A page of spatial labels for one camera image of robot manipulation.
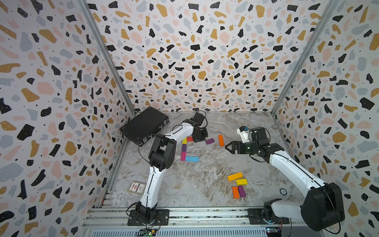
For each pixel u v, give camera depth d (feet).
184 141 3.38
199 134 2.90
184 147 3.30
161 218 2.41
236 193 2.69
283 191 2.73
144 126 3.44
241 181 2.82
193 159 3.12
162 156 1.92
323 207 1.31
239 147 2.40
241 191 2.69
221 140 3.49
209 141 3.41
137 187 2.68
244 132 2.50
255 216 2.40
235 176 2.88
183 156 3.14
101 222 2.40
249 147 2.34
